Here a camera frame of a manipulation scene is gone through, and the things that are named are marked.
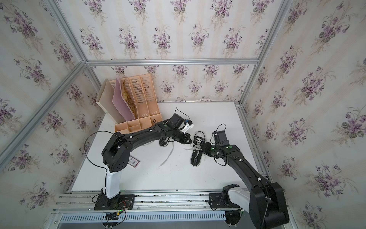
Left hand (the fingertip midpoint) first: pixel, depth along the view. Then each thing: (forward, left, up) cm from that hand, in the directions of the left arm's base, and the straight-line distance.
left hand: (192, 142), depth 86 cm
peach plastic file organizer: (+43, +42, -3) cm, 61 cm away
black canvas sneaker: (+4, -5, -6) cm, 9 cm away
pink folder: (+20, +46, +14) cm, 52 cm away
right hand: (-4, -7, -2) cm, 8 cm away
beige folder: (+17, +52, +17) cm, 57 cm away
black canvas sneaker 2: (+3, +18, -5) cm, 19 cm away
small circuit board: (-36, +41, -12) cm, 56 cm away
